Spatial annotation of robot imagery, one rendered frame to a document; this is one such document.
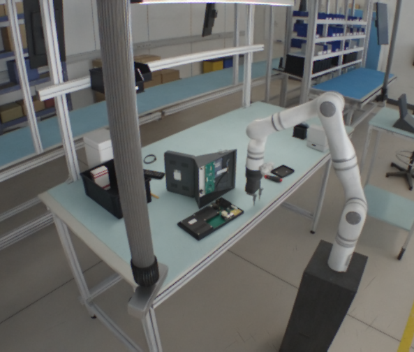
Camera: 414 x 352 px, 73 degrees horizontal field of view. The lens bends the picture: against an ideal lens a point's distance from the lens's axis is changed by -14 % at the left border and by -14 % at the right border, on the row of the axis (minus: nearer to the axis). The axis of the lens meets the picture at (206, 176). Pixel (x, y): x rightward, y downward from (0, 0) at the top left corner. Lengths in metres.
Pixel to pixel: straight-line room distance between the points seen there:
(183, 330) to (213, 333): 0.19
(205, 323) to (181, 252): 1.06
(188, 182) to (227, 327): 1.10
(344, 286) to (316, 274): 0.13
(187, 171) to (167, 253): 0.40
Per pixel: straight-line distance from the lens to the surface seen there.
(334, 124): 1.12
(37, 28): 2.76
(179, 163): 1.42
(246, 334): 2.16
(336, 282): 1.39
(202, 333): 2.16
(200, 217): 1.33
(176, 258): 1.18
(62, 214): 1.51
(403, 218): 2.94
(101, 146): 1.59
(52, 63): 1.54
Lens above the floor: 1.84
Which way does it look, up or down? 30 degrees down
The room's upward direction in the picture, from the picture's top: straight up
